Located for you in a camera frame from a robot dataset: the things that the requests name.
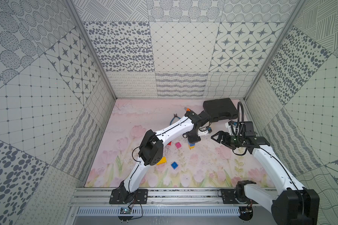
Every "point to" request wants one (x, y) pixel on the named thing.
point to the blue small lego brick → (174, 165)
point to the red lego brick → (169, 143)
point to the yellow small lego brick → (191, 147)
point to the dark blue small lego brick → (191, 145)
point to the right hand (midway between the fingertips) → (217, 141)
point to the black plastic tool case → (218, 108)
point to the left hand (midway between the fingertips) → (197, 142)
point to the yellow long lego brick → (163, 161)
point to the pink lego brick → (178, 145)
